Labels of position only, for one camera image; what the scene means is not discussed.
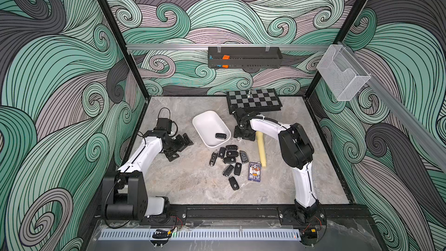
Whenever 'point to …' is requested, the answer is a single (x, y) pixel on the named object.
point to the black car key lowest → (233, 183)
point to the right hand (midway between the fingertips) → (243, 136)
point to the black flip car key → (228, 170)
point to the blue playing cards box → (254, 171)
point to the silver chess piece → (249, 94)
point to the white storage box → (207, 124)
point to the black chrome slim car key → (213, 157)
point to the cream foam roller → (261, 146)
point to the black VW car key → (237, 168)
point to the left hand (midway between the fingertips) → (186, 146)
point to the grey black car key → (244, 157)
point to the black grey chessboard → (262, 100)
